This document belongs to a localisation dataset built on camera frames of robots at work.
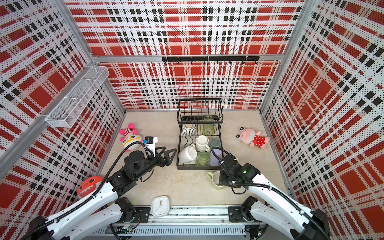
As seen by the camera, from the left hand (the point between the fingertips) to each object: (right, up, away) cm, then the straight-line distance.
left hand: (173, 149), depth 74 cm
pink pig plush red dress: (+46, +5, +21) cm, 51 cm away
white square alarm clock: (-7, -29, 0) cm, 30 cm away
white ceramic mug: (+6, -4, +10) cm, 13 cm away
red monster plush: (-44, -19, +1) cm, 48 cm away
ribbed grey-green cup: (+6, +8, +24) cm, 25 cm away
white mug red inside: (+15, +2, +16) cm, 22 cm away
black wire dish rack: (+14, +6, +17) cm, 22 cm away
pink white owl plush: (-32, +5, +21) cm, 39 cm away
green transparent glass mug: (+15, -8, +12) cm, 21 cm away
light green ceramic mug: (+21, -16, +3) cm, 27 cm away
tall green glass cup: (+20, +12, +30) cm, 38 cm away
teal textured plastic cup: (+24, 0, +28) cm, 37 cm away
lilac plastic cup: (+21, -8, +8) cm, 24 cm away
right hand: (+27, -17, +2) cm, 32 cm away
